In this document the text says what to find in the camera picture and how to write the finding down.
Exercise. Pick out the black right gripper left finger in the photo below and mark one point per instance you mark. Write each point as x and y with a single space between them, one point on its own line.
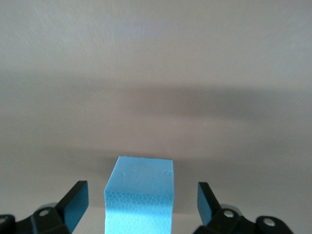
73 207

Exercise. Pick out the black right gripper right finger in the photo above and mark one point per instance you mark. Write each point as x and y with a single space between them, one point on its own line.
209 207

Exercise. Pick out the blue foam block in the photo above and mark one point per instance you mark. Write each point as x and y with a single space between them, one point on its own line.
140 195

